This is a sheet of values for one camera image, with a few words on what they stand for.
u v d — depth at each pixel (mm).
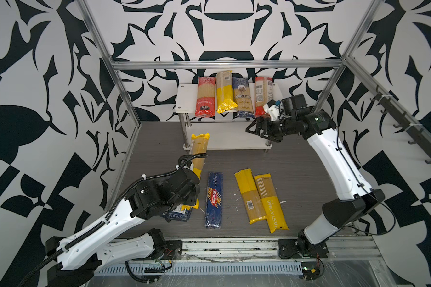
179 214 776
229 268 713
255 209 832
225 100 759
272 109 667
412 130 583
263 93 809
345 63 892
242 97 789
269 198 869
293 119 537
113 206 412
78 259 382
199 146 700
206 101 812
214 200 847
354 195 420
